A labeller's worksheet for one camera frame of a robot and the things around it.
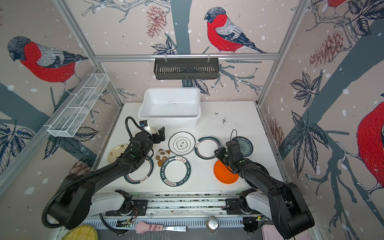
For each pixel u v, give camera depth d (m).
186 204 0.76
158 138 0.76
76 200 0.41
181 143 0.98
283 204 0.41
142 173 0.84
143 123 0.73
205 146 0.94
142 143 0.65
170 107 1.19
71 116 0.73
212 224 0.60
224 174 0.84
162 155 0.89
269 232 0.65
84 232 0.67
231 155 0.67
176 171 0.86
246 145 0.94
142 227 0.67
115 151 0.95
